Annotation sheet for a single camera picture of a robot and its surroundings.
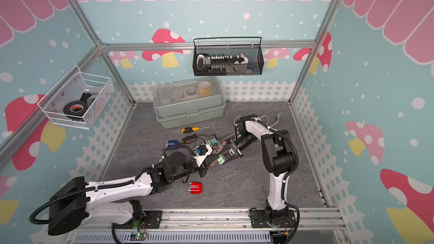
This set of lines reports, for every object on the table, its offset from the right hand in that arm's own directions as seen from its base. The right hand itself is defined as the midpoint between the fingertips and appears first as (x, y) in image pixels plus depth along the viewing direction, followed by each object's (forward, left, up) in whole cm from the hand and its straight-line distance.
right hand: (221, 157), depth 77 cm
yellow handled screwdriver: (+25, +20, -13) cm, 35 cm away
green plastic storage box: (+30, +21, +5) cm, 36 cm away
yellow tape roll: (+45, +10, +3) cm, 46 cm away
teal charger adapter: (+13, +4, -8) cm, 16 cm away
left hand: (-2, +2, +3) cm, 4 cm away
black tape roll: (+13, +60, +20) cm, 65 cm away
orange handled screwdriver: (+19, +20, -14) cm, 31 cm away
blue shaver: (+16, +29, -14) cm, 36 cm away
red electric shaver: (-9, +13, -13) cm, 21 cm away
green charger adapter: (-2, 0, +2) cm, 3 cm away
